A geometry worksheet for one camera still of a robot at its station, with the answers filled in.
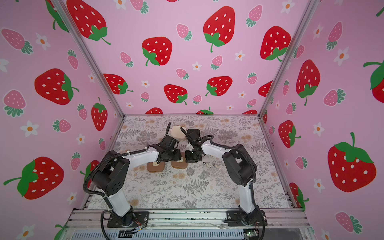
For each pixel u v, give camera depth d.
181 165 0.92
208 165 0.93
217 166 0.93
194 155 0.81
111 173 0.48
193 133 0.80
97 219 0.75
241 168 0.51
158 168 0.90
